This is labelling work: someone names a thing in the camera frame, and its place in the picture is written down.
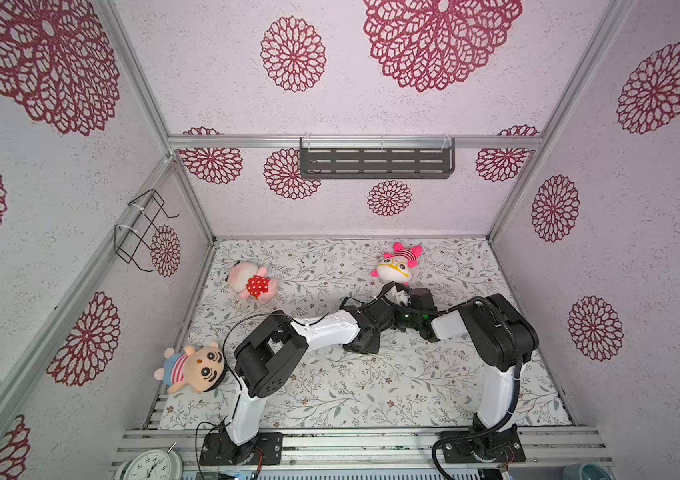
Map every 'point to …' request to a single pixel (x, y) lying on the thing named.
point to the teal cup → (586, 471)
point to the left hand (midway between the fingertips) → (365, 353)
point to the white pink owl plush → (396, 267)
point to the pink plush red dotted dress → (252, 282)
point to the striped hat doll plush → (200, 369)
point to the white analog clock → (153, 464)
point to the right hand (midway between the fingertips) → (373, 312)
